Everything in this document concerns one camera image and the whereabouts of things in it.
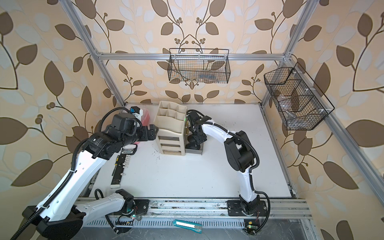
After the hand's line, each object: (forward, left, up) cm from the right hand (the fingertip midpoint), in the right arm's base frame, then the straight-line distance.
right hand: (193, 134), depth 96 cm
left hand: (-12, +20, +25) cm, 35 cm away
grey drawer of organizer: (-11, -1, -2) cm, 11 cm away
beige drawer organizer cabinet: (-4, +12, +19) cm, 23 cm away
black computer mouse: (-8, 0, -1) cm, 8 cm away
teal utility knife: (-48, +2, -5) cm, 48 cm away
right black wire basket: (-3, -54, +27) cm, 61 cm away
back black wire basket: (+35, -6, +29) cm, 45 cm away
